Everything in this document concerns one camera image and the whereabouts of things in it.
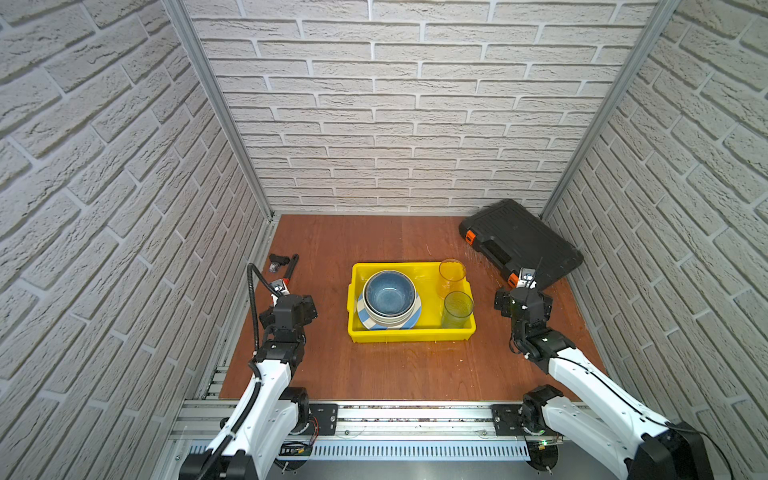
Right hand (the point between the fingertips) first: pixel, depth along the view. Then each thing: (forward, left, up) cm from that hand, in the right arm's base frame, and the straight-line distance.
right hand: (521, 288), depth 83 cm
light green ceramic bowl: (-6, +37, -2) cm, 38 cm away
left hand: (+4, +67, -3) cm, 67 cm away
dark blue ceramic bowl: (+4, +38, -4) cm, 38 cm away
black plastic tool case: (+24, -8, -6) cm, 26 cm away
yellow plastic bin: (-3, +26, -14) cm, 30 cm away
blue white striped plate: (-3, +44, -8) cm, 45 cm away
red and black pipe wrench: (+22, +71, -13) cm, 76 cm away
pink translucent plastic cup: (+9, +19, -2) cm, 21 cm away
